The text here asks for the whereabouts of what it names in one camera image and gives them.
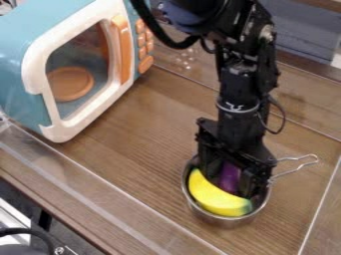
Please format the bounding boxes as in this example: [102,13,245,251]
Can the purple toy eggplant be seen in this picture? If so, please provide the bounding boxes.
[218,161,240,194]

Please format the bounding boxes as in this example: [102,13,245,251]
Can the blue toy microwave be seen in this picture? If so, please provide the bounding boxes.
[0,0,155,142]

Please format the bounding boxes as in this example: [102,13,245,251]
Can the black cable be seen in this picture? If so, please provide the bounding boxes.
[130,0,201,50]

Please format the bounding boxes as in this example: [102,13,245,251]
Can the yellow toy banana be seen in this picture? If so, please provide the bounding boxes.
[188,168,253,217]

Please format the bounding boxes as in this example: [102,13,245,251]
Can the silver pot with handle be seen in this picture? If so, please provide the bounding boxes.
[181,154,319,228]

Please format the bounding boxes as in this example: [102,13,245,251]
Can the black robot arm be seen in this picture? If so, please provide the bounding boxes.
[163,0,280,198]

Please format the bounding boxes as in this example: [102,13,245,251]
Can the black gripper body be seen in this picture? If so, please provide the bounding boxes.
[196,118,277,170]

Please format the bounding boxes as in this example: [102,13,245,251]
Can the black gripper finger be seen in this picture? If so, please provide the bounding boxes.
[238,165,272,199]
[198,140,222,178]

